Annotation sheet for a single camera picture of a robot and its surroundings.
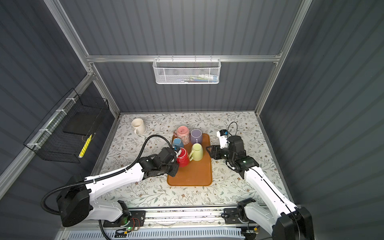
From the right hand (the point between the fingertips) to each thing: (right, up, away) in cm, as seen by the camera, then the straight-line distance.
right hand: (212, 148), depth 79 cm
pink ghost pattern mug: (-17, +8, +15) cm, 24 cm away
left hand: (-18, -10, +3) cm, 21 cm away
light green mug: (-8, -4, +8) cm, 12 cm away
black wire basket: (-73, +9, -7) cm, 73 cm away
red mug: (-16, -5, -1) cm, 17 cm away
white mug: (-48, +13, +22) cm, 54 cm away
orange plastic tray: (-8, -17, +10) cm, 21 cm away
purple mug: (-9, +5, +17) cm, 20 cm away
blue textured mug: (-20, +3, +13) cm, 24 cm away
